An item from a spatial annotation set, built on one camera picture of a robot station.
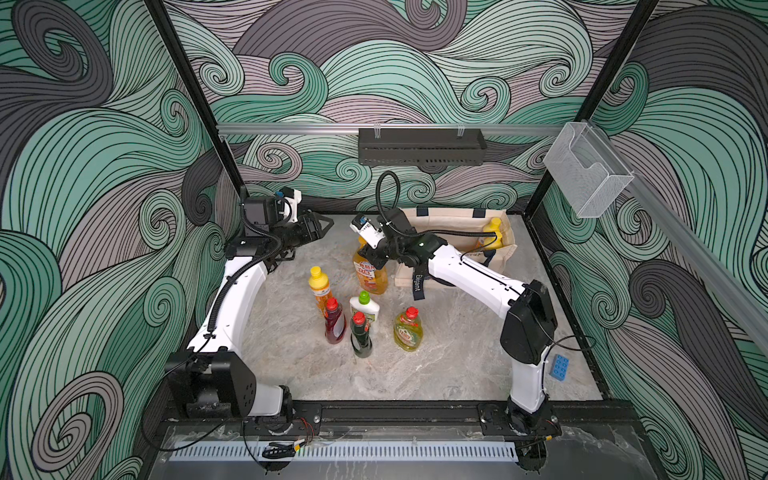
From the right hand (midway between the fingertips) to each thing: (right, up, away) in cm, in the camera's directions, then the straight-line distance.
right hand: (361, 246), depth 83 cm
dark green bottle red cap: (0, -25, -8) cm, 26 cm away
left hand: (-9, +7, -7) cm, 13 cm away
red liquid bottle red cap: (-7, -20, -5) cm, 22 cm away
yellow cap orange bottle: (+40, +6, +4) cm, 40 cm away
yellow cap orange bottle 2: (-11, -10, -6) cm, 16 cm away
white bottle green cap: (+1, -15, -6) cm, 16 cm away
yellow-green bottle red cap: (+13, -22, -7) cm, 26 cm away
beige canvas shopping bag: (+31, +5, +9) cm, 33 cm away
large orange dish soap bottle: (+3, -10, +5) cm, 11 cm away
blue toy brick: (+55, -33, -3) cm, 64 cm away
